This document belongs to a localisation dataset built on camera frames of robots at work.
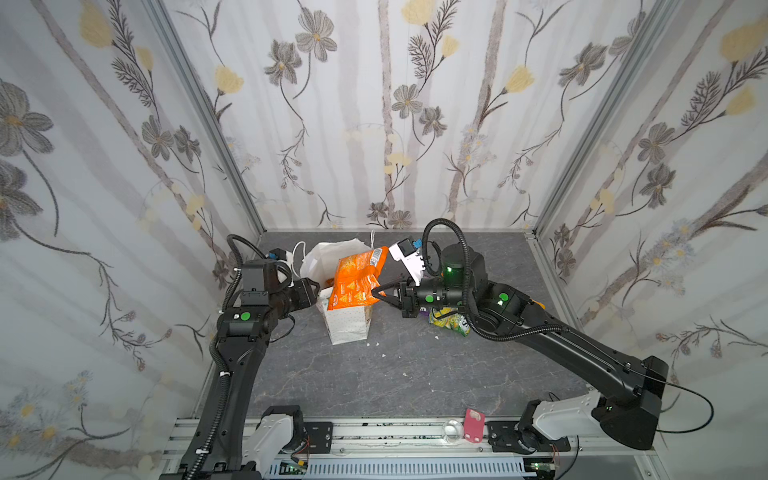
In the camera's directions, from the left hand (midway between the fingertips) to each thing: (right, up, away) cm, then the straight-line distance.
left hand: (309, 278), depth 74 cm
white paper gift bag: (0, +4, +12) cm, 13 cm away
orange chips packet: (+13, +1, -10) cm, 17 cm away
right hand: (+17, -1, -17) cm, 24 cm away
